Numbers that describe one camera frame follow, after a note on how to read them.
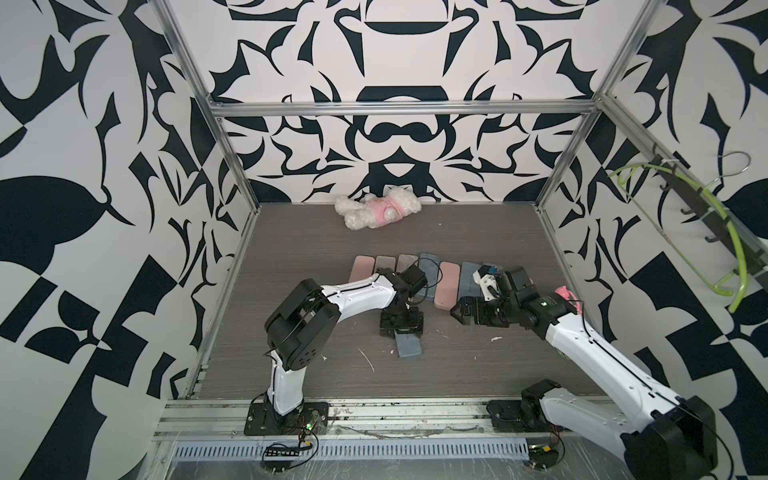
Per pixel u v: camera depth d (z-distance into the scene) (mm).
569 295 829
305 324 487
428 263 1013
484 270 749
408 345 831
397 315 742
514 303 614
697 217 621
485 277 740
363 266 991
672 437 380
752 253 519
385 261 1010
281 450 727
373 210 1067
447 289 939
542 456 701
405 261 1018
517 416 740
